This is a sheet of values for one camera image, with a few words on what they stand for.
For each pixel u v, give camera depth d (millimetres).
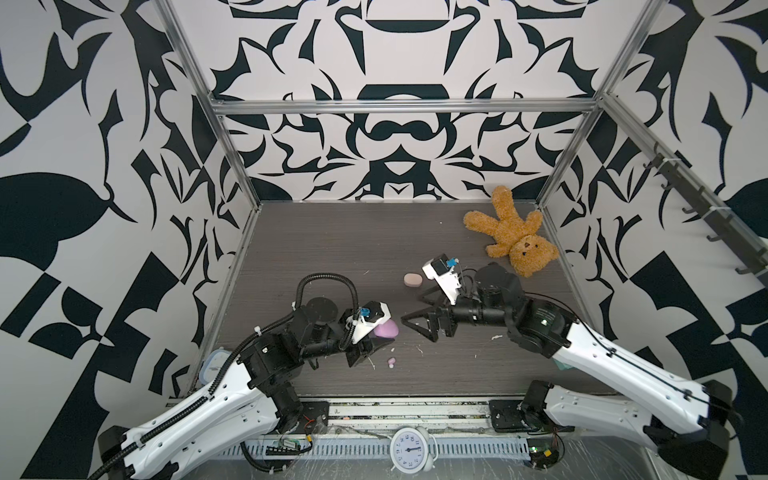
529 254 964
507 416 743
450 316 564
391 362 827
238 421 574
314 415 743
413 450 684
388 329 625
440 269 560
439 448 712
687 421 393
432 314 541
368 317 544
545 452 711
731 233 552
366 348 585
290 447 715
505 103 959
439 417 759
